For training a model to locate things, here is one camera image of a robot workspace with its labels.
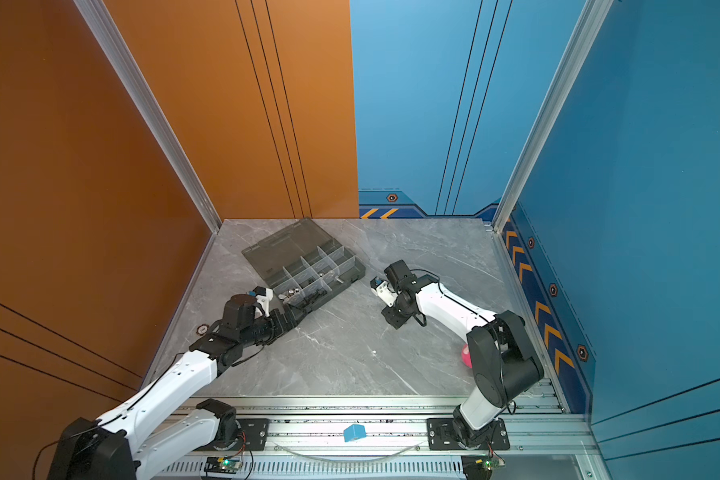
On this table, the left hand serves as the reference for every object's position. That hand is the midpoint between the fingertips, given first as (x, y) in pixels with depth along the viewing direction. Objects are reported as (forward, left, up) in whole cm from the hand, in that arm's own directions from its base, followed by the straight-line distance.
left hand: (299, 315), depth 83 cm
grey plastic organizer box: (+23, +4, -8) cm, 25 cm away
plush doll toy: (-9, -46, -6) cm, 48 cm away
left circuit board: (-33, +15, -12) cm, 38 cm away
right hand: (+4, -27, -6) cm, 28 cm away
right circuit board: (-33, -46, -11) cm, 58 cm away
